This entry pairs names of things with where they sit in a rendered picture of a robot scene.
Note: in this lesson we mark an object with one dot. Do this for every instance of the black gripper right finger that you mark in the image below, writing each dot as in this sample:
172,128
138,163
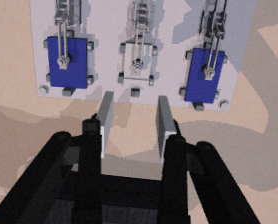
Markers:
220,196

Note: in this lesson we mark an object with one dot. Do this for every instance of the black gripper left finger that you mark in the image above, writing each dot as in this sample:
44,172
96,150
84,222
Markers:
31,198

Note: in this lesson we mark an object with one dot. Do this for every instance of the blue rectangular plate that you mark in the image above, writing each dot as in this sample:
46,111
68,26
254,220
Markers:
76,74

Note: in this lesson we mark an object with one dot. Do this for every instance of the blue rectangular block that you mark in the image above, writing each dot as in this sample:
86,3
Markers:
197,88

